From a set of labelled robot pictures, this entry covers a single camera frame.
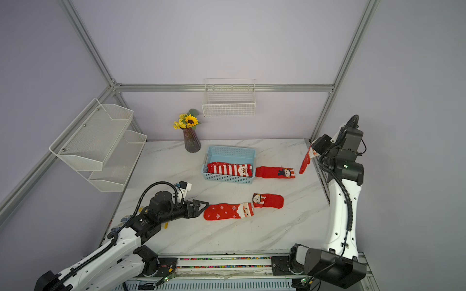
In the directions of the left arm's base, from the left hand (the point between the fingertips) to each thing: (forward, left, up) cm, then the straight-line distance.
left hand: (203, 206), depth 77 cm
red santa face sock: (+15, -45, +18) cm, 51 cm away
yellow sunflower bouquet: (+45, +13, +11) cm, 48 cm away
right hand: (+17, -47, +22) cm, 55 cm away
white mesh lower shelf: (+23, +47, -2) cm, 53 cm away
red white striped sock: (+28, -7, -10) cm, 30 cm away
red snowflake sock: (+4, -5, -13) cm, 15 cm away
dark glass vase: (+52, +16, -11) cm, 56 cm away
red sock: (+9, -30, -12) cm, 34 cm away
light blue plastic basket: (+39, -9, -11) cm, 42 cm away
